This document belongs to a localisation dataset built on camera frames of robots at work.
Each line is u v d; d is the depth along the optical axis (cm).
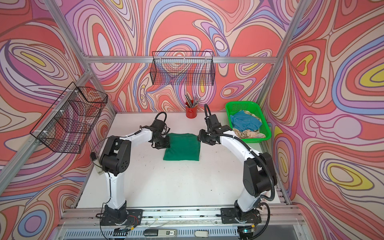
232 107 118
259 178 47
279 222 73
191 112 115
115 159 55
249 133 101
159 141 86
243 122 107
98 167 54
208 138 75
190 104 114
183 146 99
